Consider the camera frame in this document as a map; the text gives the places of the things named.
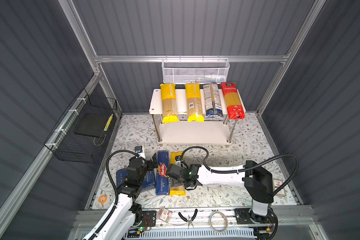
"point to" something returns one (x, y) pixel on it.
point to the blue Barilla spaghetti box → (162, 179)
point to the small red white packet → (164, 214)
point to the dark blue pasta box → (149, 181)
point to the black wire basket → (79, 136)
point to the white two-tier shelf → (189, 133)
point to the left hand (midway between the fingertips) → (147, 154)
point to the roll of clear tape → (210, 220)
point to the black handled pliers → (190, 220)
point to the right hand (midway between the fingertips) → (176, 180)
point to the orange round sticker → (102, 199)
